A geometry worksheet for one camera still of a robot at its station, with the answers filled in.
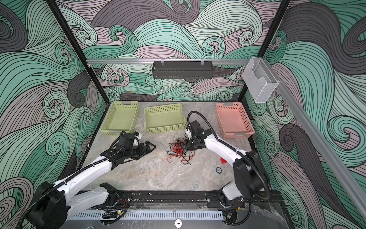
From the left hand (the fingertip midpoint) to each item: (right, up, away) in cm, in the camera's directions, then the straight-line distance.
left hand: (152, 148), depth 81 cm
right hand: (+20, 0, +4) cm, 20 cm away
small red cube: (+43, -9, +5) cm, 44 cm away
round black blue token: (+40, -14, +2) cm, 42 cm away
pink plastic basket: (+58, +14, +26) cm, 65 cm away
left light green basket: (-32, +18, +32) cm, 48 cm away
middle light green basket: (+4, +16, +25) cm, 31 cm away
